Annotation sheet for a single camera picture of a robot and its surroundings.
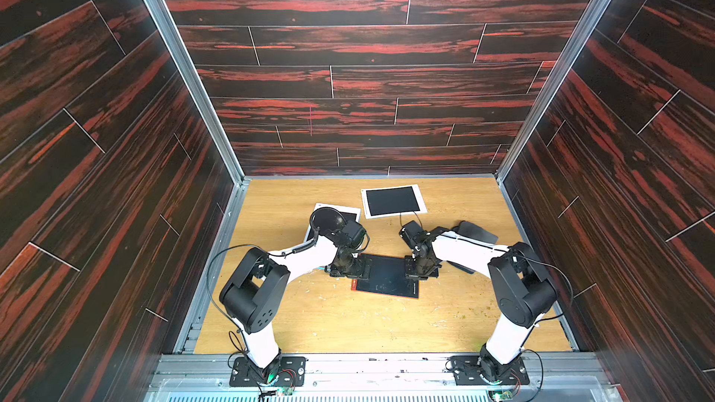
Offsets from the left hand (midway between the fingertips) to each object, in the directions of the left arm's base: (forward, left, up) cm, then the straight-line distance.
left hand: (362, 275), depth 90 cm
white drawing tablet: (+33, -12, -2) cm, 36 cm away
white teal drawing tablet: (-6, +9, +28) cm, 30 cm away
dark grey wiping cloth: (+16, -37, +4) cm, 40 cm away
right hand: (+2, -19, -4) cm, 19 cm away
